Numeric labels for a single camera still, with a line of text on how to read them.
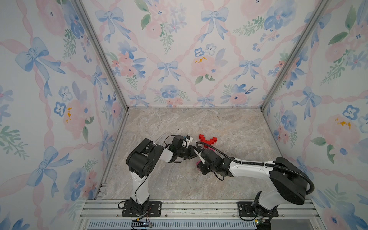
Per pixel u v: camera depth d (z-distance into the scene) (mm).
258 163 520
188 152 837
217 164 664
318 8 701
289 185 436
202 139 992
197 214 732
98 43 820
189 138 916
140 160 533
